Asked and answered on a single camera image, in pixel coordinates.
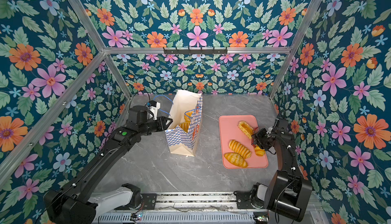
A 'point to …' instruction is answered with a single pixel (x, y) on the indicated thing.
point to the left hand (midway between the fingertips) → (172, 117)
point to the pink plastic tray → (236, 132)
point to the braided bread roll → (246, 129)
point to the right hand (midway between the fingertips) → (253, 135)
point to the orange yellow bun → (189, 114)
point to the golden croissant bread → (235, 159)
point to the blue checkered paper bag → (183, 135)
